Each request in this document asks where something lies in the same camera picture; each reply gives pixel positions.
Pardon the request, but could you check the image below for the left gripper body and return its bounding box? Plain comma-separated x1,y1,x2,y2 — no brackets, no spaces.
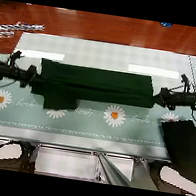
19,62,42,91

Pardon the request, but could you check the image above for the silver frame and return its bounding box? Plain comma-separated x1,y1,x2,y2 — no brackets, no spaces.
0,134,196,196

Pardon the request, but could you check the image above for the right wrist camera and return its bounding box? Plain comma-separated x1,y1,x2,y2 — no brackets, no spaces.
177,72,196,96

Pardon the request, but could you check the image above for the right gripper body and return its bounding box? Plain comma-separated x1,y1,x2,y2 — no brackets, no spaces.
152,85,180,112

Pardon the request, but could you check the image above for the dark green T-shirt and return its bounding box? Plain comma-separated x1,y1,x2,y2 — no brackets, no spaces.
27,56,160,125

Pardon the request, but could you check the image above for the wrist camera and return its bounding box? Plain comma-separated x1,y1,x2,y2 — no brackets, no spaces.
6,48,27,70
177,72,196,96

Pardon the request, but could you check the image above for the black garment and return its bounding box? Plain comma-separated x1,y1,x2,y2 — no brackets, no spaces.
154,115,196,176

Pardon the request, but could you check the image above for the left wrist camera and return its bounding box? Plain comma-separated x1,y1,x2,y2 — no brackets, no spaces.
6,48,27,70

